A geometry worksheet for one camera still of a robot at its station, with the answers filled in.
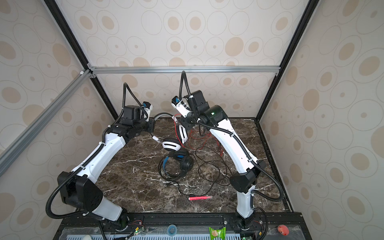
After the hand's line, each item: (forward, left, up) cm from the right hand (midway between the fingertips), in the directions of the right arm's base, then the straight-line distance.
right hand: (183, 117), depth 73 cm
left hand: (+5, +15, -5) cm, 16 cm away
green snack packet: (-45, -15, -32) cm, 57 cm away
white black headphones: (-10, +6, -8) cm, 15 cm away
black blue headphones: (-11, -1, -26) cm, 28 cm away
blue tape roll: (-43, +6, -35) cm, 55 cm away
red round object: (-43, -46, -32) cm, 71 cm away
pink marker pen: (-28, -7, -35) cm, 45 cm away
